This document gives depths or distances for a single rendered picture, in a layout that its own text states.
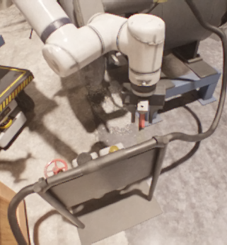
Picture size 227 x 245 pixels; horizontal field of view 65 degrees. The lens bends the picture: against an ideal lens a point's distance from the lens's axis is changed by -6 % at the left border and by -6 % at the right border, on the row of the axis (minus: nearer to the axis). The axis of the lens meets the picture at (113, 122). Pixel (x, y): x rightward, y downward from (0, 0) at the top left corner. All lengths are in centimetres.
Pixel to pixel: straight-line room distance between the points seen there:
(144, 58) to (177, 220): 79
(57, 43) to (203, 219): 97
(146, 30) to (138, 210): 82
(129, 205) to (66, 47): 80
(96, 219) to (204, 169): 65
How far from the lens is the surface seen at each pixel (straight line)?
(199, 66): 138
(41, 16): 48
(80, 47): 45
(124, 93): 56
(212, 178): 116
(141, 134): 63
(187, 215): 105
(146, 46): 45
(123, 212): 100
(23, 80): 131
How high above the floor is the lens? 98
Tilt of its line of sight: 50 degrees down
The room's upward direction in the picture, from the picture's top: 7 degrees counter-clockwise
